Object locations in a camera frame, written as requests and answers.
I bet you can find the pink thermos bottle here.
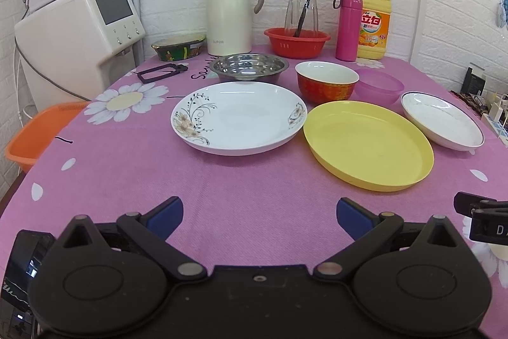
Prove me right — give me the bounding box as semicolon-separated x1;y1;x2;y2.
333;0;363;62

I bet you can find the black stirring stick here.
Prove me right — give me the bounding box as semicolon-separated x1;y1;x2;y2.
293;0;311;38

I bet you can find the white water dispenser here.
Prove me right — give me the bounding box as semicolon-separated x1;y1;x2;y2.
15;0;145;111

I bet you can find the cream thermos jug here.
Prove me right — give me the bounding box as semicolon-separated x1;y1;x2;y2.
206;0;264;57

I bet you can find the purple plastic bowl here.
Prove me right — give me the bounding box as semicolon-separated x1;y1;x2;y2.
355;69;405;107

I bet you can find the black box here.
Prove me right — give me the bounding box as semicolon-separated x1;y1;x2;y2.
461;63;486;96

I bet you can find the red plastic basket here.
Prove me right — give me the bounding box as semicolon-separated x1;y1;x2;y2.
264;28;331;59

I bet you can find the stainless steel bowl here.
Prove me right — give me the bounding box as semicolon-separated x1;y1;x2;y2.
209;53;289;84

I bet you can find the instant noodle bowl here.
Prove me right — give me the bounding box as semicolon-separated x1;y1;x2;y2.
151;33;206;62

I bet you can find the white blue-rimmed plate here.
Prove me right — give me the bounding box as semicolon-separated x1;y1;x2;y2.
400;92;485;152

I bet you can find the glass carafe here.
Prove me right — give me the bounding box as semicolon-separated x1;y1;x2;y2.
284;0;319;34

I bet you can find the red and white bowl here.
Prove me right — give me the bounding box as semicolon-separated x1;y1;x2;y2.
294;61;359;105

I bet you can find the orange plastic stool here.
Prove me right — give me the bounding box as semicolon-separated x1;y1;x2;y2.
5;101;88;173

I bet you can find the yellow detergent bottle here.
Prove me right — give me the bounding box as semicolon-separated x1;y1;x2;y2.
357;0;392;60

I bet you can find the white floral plate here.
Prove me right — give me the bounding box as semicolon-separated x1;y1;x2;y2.
170;82;307;157

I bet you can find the yellow plastic plate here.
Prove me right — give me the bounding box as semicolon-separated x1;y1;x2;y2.
303;101;434;193

